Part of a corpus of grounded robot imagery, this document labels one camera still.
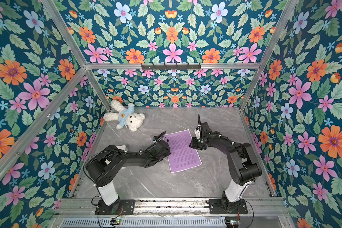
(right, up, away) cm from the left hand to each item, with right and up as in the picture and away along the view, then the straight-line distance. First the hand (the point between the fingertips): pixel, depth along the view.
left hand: (171, 149), depth 95 cm
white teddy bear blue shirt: (-35, +23, +9) cm, 43 cm away
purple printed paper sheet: (+7, -5, -2) cm, 9 cm away
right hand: (+15, +4, -2) cm, 16 cm away
